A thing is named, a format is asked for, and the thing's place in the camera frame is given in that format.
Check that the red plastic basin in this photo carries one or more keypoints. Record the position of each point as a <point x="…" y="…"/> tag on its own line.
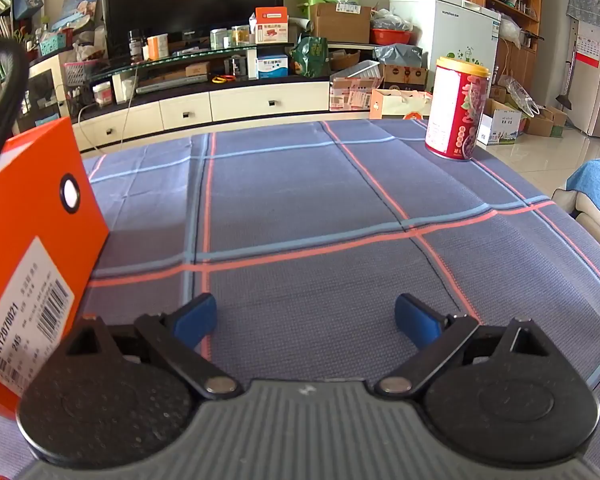
<point x="391" y="36"/>

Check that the blue blanket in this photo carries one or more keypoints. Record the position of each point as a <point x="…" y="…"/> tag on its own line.
<point x="597" y="182"/>

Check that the blue plaid tablecloth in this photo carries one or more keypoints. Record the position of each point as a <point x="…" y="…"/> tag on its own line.
<point x="305" y="200"/>

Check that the red tin can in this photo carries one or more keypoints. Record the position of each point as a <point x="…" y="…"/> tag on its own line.
<point x="457" y="110"/>

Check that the pink plastic basket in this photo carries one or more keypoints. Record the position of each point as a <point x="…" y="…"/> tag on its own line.
<point x="80" y="72"/>

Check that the blue white medicine box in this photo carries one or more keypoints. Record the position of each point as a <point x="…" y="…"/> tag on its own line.
<point x="274" y="66"/>

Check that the white TV stand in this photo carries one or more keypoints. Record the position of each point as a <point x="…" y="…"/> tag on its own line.
<point x="240" y="105"/>

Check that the orange cardboard box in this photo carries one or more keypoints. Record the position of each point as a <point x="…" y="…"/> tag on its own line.
<point x="30" y="200"/>

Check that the brown cardboard box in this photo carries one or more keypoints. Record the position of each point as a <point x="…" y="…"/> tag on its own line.
<point x="340" y="25"/>

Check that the white sofa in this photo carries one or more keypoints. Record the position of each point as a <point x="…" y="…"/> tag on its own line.
<point x="595" y="215"/>

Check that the black television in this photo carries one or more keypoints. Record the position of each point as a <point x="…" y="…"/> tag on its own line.
<point x="190" y="0"/>

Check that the white plastic crate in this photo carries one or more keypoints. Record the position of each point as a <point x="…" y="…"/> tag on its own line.
<point x="355" y="87"/>

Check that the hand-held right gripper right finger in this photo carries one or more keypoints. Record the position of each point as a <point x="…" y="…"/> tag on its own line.
<point x="416" y="320"/>

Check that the orange white gift carton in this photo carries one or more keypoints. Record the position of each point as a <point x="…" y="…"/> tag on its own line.
<point x="400" y="105"/>

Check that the dark printed carton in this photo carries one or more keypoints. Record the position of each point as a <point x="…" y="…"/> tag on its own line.
<point x="405" y="76"/>

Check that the white chest freezer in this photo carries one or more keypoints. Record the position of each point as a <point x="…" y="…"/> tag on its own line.
<point x="455" y="25"/>

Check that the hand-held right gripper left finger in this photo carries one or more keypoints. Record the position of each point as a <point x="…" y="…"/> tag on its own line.
<point x="196" y="317"/>

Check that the wall calendar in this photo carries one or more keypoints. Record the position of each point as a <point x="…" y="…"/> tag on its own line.
<point x="590" y="45"/>

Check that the orange white medicine box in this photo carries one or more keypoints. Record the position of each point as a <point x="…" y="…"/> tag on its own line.
<point x="272" y="25"/>

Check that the green plastic bag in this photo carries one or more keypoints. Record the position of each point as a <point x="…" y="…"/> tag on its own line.
<point x="310" y="57"/>

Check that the silver refrigerator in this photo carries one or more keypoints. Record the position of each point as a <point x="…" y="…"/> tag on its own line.
<point x="592" y="100"/>

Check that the white green floor carton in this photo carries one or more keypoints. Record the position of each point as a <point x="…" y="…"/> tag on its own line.
<point x="505" y="125"/>

